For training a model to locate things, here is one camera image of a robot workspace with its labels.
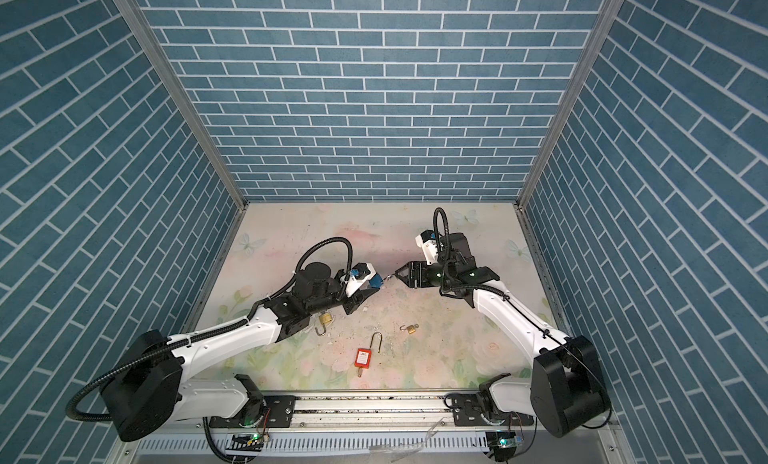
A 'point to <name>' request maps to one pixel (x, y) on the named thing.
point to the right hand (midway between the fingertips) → (403, 269)
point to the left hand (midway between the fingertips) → (374, 282)
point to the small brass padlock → (410, 329)
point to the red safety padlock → (363, 357)
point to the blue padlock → (376, 281)
